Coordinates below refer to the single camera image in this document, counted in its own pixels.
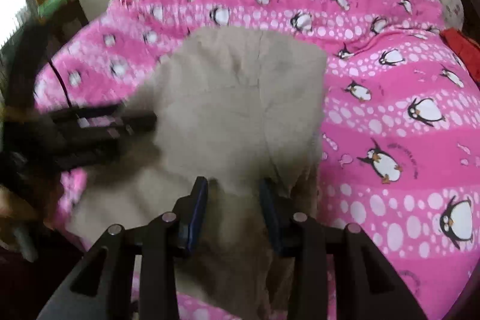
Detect beige zip jacket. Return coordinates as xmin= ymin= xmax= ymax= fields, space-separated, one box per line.
xmin=67 ymin=27 xmax=327 ymax=319

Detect red pillow right side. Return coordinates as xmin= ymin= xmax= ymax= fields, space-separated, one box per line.
xmin=440 ymin=28 xmax=480 ymax=85

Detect green plastic basket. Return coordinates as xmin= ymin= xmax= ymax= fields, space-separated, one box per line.
xmin=37 ymin=0 xmax=70 ymax=18

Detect dark wooden side table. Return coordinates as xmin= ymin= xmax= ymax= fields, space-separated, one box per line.
xmin=37 ymin=0 xmax=89 ymax=57

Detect pink penguin blanket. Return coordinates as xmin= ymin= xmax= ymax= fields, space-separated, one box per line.
xmin=35 ymin=0 xmax=479 ymax=319

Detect person's left hand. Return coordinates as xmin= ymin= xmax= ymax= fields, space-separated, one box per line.
xmin=1 ymin=186 xmax=50 ymax=233

